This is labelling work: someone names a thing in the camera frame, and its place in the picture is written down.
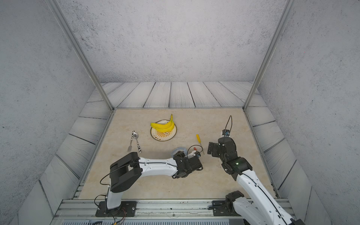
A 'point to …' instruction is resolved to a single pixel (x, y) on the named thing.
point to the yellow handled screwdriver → (199, 140)
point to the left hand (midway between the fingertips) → (182, 156)
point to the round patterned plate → (163, 121)
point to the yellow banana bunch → (165, 127)
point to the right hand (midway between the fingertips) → (218, 144)
